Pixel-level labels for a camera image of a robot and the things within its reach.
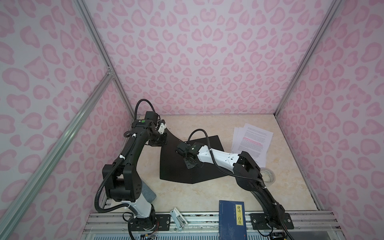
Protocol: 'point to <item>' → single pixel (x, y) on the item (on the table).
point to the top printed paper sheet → (255, 142)
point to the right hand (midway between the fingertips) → (193, 161)
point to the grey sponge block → (149, 195)
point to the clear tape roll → (268, 176)
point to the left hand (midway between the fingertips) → (165, 141)
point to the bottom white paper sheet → (235, 139)
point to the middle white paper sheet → (238, 139)
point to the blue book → (232, 220)
